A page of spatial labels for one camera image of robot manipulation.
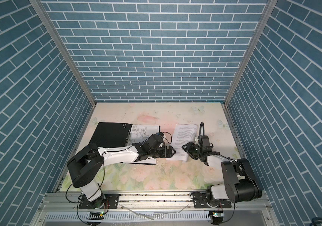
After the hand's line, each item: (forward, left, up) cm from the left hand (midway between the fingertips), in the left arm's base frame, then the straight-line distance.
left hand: (171, 153), depth 85 cm
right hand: (+6, -8, -3) cm, 10 cm away
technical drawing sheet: (+20, +22, -7) cm, 30 cm away
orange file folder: (+17, +42, -6) cm, 46 cm away
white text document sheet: (+16, -9, -3) cm, 19 cm away
